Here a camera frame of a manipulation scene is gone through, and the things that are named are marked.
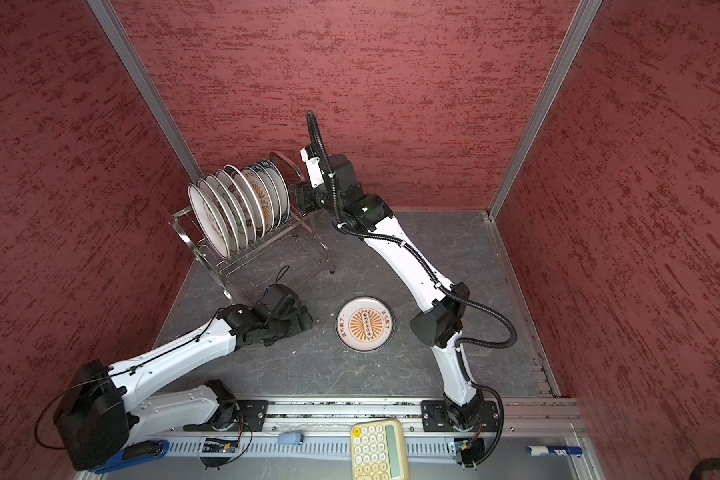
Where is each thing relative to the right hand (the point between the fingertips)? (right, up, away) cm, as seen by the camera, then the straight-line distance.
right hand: (297, 191), depth 73 cm
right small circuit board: (+42, -64, -2) cm, 76 cm away
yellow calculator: (+20, -62, -5) cm, 65 cm away
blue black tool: (-35, -60, -7) cm, 70 cm away
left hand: (-2, -38, +10) cm, 39 cm away
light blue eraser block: (-1, -60, -3) cm, 60 cm away
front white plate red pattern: (-23, -7, +2) cm, 25 cm away
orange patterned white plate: (+17, -38, +17) cm, 45 cm away
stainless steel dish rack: (-8, -14, +34) cm, 37 cm away
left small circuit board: (-21, -64, 0) cm, 67 cm away
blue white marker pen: (+59, -62, -3) cm, 86 cm away
